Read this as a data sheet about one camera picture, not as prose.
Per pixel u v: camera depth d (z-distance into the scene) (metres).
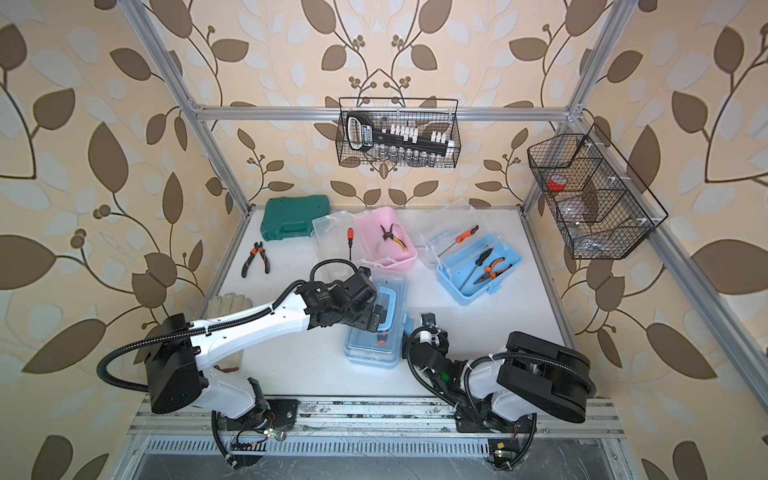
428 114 0.91
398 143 0.85
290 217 1.12
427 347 0.67
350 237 0.96
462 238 1.00
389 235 1.11
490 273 0.99
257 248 1.08
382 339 0.77
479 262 1.03
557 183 0.81
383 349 0.76
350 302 0.60
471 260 1.03
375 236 1.04
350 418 0.76
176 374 0.40
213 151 1.02
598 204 0.82
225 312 0.91
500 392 0.59
